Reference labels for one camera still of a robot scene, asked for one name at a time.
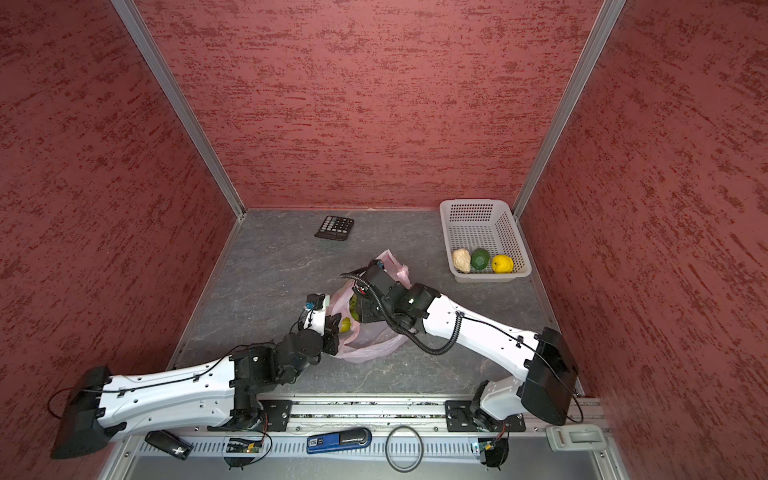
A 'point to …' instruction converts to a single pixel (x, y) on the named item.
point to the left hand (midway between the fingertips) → (340, 322)
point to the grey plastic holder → (571, 437)
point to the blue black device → (338, 441)
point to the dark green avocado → (480, 258)
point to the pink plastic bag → (367, 338)
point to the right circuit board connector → (495, 449)
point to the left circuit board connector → (239, 445)
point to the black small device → (169, 444)
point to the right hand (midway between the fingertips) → (364, 314)
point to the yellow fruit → (502, 264)
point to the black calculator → (335, 227)
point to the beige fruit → (462, 260)
